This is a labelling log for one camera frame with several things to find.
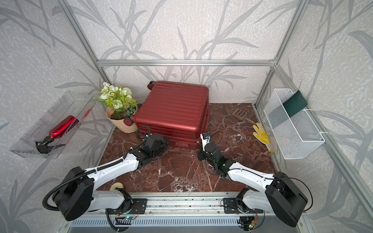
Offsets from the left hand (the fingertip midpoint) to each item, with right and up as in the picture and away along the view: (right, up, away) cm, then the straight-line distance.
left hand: (170, 140), depth 86 cm
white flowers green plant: (-31, +25, 0) cm, 40 cm away
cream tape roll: (-28, -23, -9) cm, 37 cm away
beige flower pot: (-33, +13, +3) cm, 36 cm away
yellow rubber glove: (+63, 0, +16) cm, 65 cm away
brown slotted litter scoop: (+51, +16, +25) cm, 59 cm away
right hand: (+17, -2, -2) cm, 17 cm away
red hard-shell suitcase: (+6, +16, -2) cm, 18 cm away
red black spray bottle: (-47, +2, -28) cm, 55 cm away
